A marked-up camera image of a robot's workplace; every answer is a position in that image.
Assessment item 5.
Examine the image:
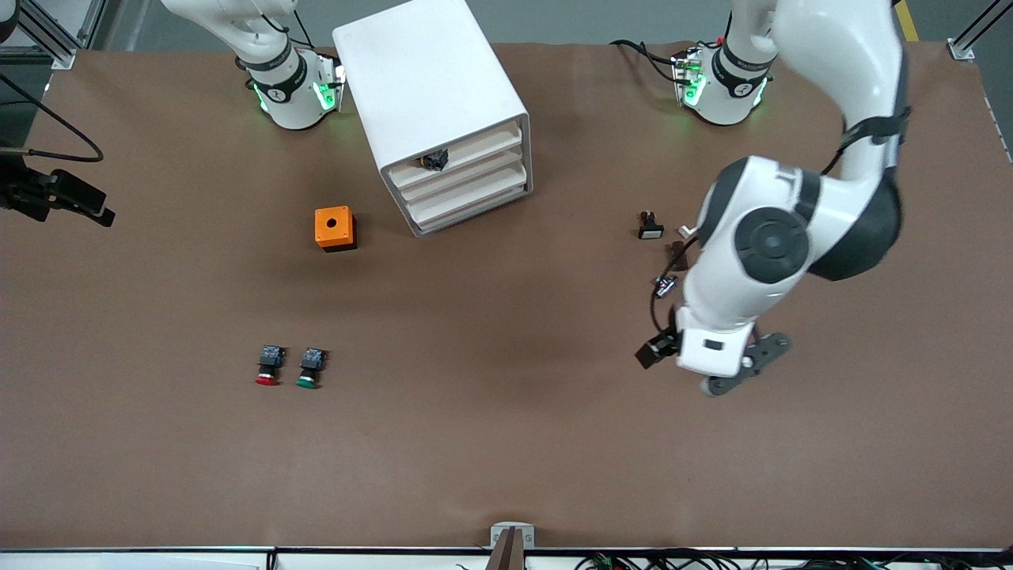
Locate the white plastic drawer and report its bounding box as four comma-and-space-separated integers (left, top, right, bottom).
404, 162, 529, 222
412, 184, 531, 234
386, 120, 525, 188
396, 142, 526, 203

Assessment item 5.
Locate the red push button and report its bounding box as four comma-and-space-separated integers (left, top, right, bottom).
255, 345, 286, 387

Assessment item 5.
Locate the green push button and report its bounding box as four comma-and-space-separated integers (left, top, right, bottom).
296, 348, 328, 390

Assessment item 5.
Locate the orange box with hole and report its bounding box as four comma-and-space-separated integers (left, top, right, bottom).
314, 206, 358, 253

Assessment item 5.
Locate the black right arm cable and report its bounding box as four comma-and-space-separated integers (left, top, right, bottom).
0, 73, 105, 164

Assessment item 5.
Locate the aluminium frame post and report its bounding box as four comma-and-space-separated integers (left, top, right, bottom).
0, 0, 108, 70
948, 0, 1013, 63

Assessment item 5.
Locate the black cable bundle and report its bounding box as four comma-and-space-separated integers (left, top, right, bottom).
574, 549, 895, 570

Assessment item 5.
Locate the black base cable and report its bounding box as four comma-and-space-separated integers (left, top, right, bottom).
609, 38, 691, 85

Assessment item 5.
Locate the white drawer cabinet frame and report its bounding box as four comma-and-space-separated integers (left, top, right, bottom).
332, 0, 534, 238

